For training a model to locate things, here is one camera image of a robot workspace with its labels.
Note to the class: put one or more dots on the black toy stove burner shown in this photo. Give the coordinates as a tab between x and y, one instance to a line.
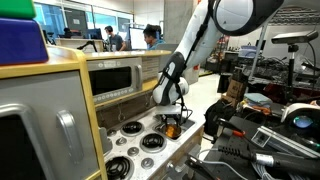
118	166
132	128
152	141

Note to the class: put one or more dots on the green plastic block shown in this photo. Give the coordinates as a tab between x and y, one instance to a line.
16	8

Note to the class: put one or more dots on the white device blue lens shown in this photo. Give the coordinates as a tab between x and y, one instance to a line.
300	111

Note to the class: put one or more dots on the small cardboard box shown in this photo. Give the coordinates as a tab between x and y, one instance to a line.
236	88

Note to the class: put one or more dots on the person in blue shirt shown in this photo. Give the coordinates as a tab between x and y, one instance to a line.
153	36

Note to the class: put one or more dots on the blue plastic block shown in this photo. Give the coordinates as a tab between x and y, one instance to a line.
20	40

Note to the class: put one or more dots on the silver toy sink basin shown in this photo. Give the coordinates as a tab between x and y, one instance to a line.
188	123

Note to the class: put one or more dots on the black orange bar clamp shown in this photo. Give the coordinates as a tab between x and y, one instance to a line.
200	166

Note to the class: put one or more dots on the silver toy microwave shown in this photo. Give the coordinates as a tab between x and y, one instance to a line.
113	63

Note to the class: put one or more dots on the white board panel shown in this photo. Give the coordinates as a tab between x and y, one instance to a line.
137	38

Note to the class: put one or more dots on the grey stereo camera bar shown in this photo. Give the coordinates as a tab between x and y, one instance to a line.
293	36

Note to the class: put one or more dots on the black backpack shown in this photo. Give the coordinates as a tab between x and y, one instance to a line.
216	116

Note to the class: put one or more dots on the silver metal pot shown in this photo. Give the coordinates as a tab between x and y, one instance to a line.
162	128

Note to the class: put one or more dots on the folded blue cloth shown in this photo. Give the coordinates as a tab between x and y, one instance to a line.
256	98

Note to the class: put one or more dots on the silver toy oven door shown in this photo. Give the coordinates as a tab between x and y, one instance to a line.
40	96

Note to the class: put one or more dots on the wooden toy play kitchen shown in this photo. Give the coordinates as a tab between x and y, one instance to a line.
50	65

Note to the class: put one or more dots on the black clamp orange trigger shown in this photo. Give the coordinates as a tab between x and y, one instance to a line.
238	133

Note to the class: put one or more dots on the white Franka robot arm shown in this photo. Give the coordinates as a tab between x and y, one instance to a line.
200	40

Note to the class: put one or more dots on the hanging metal hook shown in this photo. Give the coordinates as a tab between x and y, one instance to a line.
120	115

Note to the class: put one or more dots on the grey slanted pole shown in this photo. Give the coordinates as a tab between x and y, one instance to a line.
257	53

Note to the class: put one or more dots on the black camera stand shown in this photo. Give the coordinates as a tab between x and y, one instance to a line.
292	66

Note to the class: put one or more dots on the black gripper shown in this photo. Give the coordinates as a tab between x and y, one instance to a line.
172	119

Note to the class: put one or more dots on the person in dark shirt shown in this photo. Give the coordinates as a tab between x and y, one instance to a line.
115	41

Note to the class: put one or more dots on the dark computer monitor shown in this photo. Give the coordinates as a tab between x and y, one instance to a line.
94	33

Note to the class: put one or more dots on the small silver stove knob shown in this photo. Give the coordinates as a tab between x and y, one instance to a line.
111	132
133	151
121	141
147	163

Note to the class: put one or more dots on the aluminium extrusion rail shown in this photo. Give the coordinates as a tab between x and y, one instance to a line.
293	143

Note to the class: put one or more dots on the orange toy object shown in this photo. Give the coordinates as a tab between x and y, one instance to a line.
172	131

